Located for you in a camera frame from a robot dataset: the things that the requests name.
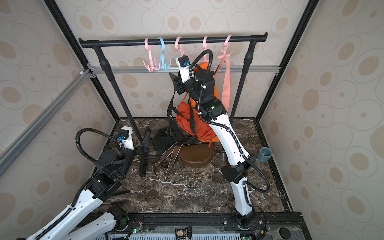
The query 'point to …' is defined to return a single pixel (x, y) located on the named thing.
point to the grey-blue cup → (264, 154)
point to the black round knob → (285, 233)
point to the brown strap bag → (192, 155)
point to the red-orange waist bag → (202, 126)
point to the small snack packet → (186, 233)
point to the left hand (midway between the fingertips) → (142, 130)
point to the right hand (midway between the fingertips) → (184, 68)
